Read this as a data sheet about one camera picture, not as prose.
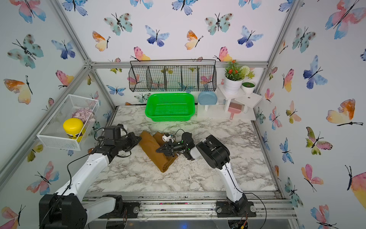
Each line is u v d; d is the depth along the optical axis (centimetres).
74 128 62
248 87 102
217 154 59
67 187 42
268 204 76
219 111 118
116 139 64
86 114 69
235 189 62
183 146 83
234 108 118
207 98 105
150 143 86
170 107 122
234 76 89
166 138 89
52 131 63
